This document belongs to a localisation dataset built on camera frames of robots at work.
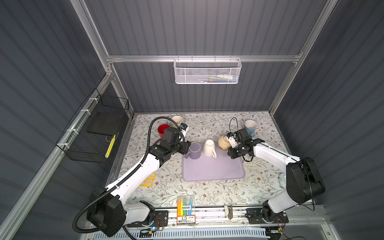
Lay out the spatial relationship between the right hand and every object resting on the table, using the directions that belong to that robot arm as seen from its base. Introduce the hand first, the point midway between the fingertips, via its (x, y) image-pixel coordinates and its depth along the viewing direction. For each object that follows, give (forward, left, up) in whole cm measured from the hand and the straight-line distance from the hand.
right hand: (231, 152), depth 91 cm
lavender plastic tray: (-7, +6, -6) cm, 11 cm away
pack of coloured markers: (-32, +27, -4) cm, 42 cm away
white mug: (+2, +14, +3) cm, 14 cm away
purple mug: (0, +23, +3) cm, 23 cm away
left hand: (0, +27, +14) cm, 31 cm away
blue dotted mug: (+22, -16, 0) cm, 27 cm away
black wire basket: (-4, +74, +24) cm, 78 cm away
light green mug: (+24, +36, +3) cm, 44 cm away
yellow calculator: (-16, +49, -3) cm, 52 cm away
